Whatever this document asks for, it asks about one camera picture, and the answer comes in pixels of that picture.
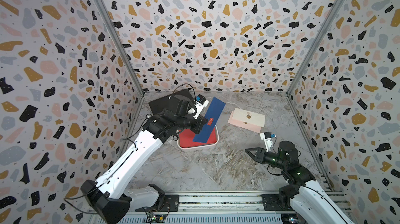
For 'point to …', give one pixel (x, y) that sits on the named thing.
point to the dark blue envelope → (213, 114)
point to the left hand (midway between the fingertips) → (208, 120)
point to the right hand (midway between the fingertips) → (247, 152)
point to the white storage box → (197, 148)
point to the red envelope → (186, 138)
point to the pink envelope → (244, 124)
